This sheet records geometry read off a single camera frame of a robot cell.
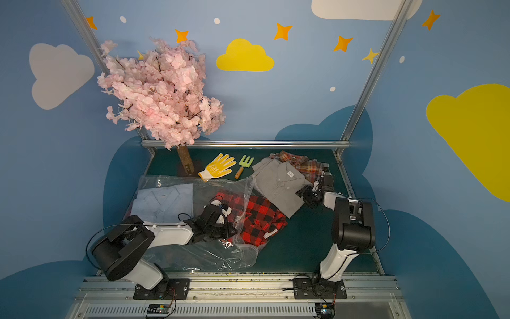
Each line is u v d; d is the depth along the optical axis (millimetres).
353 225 500
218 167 1148
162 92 623
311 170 1054
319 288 670
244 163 1158
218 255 801
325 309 727
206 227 718
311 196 901
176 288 744
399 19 718
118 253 443
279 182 1006
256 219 917
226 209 857
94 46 776
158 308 718
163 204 949
